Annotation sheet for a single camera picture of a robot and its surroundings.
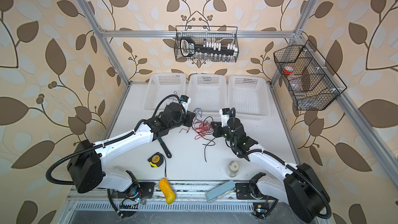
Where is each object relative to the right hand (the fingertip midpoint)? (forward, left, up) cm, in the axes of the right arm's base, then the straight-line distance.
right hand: (211, 124), depth 82 cm
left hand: (+3, +8, +6) cm, 10 cm away
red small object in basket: (+20, -41, +18) cm, 49 cm away
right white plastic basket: (+32, -30, -15) cm, 46 cm away
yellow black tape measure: (-14, +30, -11) cm, 35 cm away
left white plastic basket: (+42, +37, -11) cm, 57 cm away
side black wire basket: (+9, -48, +19) cm, 53 cm away
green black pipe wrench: (-6, +27, -15) cm, 31 cm away
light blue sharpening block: (-30, -3, -10) cm, 31 cm away
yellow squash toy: (-28, +23, -11) cm, 38 cm away
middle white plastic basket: (+36, 0, -14) cm, 38 cm away
